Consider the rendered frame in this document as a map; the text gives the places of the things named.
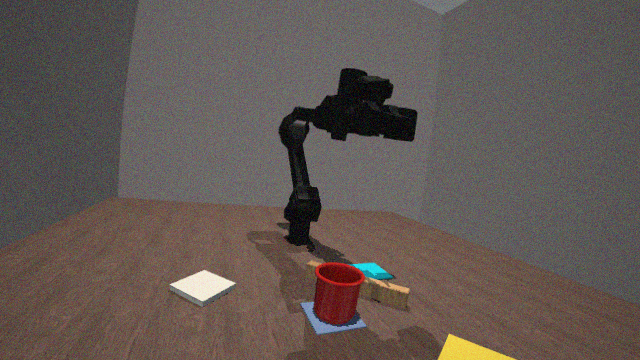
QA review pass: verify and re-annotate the red translucent cup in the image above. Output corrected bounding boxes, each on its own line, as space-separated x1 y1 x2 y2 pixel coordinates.
313 262 365 324

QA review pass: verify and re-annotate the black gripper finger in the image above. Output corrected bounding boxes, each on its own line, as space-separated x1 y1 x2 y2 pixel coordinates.
383 104 411 139
358 100 404 137

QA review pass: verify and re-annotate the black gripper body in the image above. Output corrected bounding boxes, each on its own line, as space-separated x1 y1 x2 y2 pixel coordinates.
324 95 417 142

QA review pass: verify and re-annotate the cream flat square tile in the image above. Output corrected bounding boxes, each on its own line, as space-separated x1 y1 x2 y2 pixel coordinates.
170 270 236 307

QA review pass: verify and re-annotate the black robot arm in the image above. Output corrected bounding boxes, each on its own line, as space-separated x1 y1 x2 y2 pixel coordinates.
278 68 394 244

